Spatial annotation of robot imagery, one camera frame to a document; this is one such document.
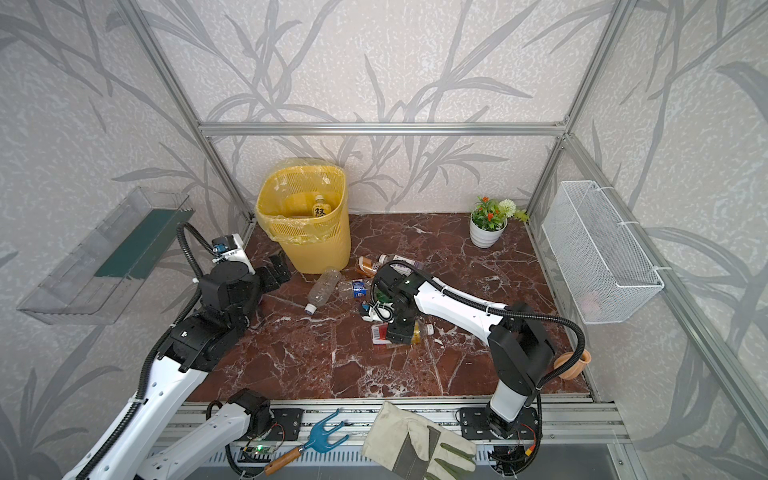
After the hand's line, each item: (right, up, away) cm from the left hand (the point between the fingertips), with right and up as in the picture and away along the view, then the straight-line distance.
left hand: (272, 248), depth 69 cm
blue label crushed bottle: (+16, -14, +25) cm, 33 cm away
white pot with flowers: (+59, +9, +30) cm, 67 cm away
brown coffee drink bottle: (+18, -7, +30) cm, 36 cm away
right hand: (+29, -20, +16) cm, 39 cm away
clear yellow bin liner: (-5, +16, +35) cm, 39 cm away
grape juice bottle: (+24, -5, +35) cm, 43 cm away
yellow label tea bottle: (+3, +13, +30) cm, 33 cm away
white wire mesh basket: (+73, -5, -7) cm, 74 cm away
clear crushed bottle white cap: (+4, -14, +26) cm, 30 cm away
